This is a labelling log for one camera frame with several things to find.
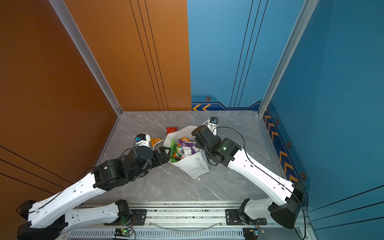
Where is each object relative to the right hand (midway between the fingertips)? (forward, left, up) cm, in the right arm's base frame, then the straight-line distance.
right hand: (200, 137), depth 73 cm
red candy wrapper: (+24, +21, -23) cm, 39 cm away
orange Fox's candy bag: (+4, +9, -7) cm, 12 cm away
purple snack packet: (-4, +7, -4) cm, 9 cm away
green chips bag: (-4, +13, -8) cm, 16 cm away
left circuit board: (-35, +39, -28) cm, 60 cm away
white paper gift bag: (+3, +14, -1) cm, 14 cm away
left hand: (-8, +15, +1) cm, 18 cm away
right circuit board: (-36, -23, -29) cm, 52 cm away
